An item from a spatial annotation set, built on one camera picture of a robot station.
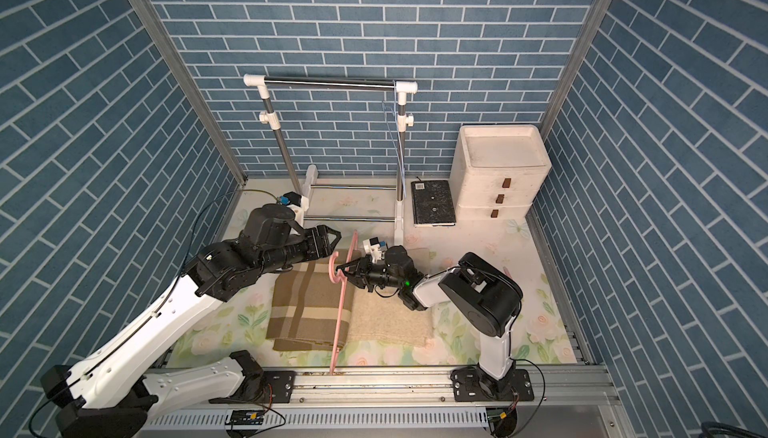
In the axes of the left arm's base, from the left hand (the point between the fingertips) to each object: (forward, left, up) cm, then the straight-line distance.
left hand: (341, 238), depth 67 cm
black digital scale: (+34, -27, -27) cm, 51 cm away
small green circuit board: (-30, +24, -33) cm, 51 cm away
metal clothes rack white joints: (+40, +21, -28) cm, 53 cm away
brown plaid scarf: (-6, +13, -26) cm, 30 cm away
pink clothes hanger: (-2, +1, -16) cm, 16 cm away
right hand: (0, +2, -16) cm, 17 cm away
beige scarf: (-8, -7, -27) cm, 29 cm away
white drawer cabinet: (+29, -44, -5) cm, 53 cm away
